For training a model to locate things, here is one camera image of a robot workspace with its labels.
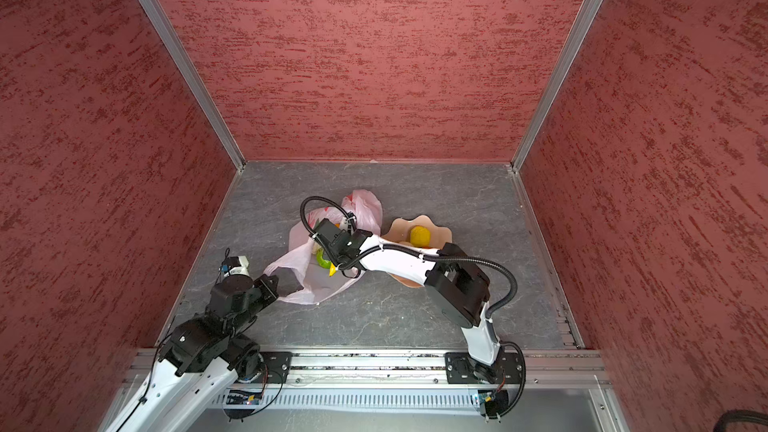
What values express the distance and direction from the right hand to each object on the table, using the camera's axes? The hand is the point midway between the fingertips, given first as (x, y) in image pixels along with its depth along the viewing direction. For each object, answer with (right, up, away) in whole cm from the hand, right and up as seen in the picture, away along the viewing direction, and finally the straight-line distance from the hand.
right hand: (335, 253), depth 86 cm
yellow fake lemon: (+26, +4, +6) cm, 27 cm away
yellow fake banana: (0, -4, -3) cm, 5 cm away
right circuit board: (+42, -33, -15) cm, 56 cm away
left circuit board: (-20, -33, -14) cm, 41 cm away
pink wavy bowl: (+19, +6, +9) cm, 22 cm away
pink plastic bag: (-6, -3, -12) cm, 14 cm away
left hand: (-13, -6, -9) cm, 17 cm away
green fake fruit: (-3, -3, +1) cm, 5 cm away
